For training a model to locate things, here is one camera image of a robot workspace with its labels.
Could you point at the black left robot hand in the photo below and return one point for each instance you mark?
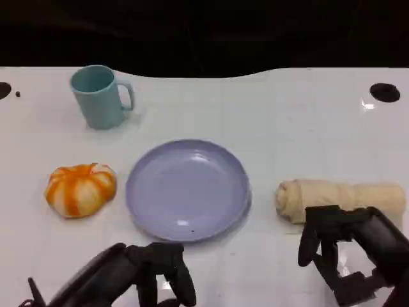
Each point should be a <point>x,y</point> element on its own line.
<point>105,281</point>

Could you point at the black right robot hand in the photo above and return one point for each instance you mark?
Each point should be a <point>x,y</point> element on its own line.
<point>380,240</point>

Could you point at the beige towel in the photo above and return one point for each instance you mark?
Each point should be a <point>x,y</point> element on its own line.
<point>338,193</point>

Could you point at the orange and white bread roll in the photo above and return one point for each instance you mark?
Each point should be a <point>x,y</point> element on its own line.
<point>80,190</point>

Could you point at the lilac plate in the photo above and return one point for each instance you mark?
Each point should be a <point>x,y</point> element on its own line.
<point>188,192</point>

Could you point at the pale green mug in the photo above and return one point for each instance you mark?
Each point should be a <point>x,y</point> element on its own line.
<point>96,102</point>

